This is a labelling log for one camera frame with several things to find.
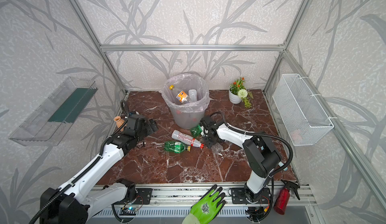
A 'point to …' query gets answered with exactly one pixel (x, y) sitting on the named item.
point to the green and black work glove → (205, 210)
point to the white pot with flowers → (237, 93)
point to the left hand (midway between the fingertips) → (152, 121)
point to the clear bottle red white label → (186, 139)
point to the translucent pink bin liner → (184, 82)
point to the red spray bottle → (282, 200)
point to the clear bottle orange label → (183, 97)
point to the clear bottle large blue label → (217, 148)
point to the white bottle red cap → (192, 95)
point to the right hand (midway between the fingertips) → (211, 136)
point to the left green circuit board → (128, 211)
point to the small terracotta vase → (119, 122)
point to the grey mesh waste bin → (186, 118)
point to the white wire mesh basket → (305, 121)
